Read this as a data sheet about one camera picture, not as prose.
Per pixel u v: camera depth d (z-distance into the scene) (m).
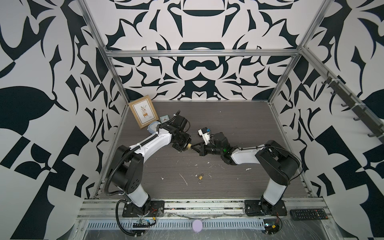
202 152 0.78
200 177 0.84
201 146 0.82
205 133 0.81
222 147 0.73
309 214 0.72
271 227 0.71
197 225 0.63
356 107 0.59
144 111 1.02
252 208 0.74
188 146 0.87
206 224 0.71
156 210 0.73
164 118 1.07
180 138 0.74
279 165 0.48
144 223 0.71
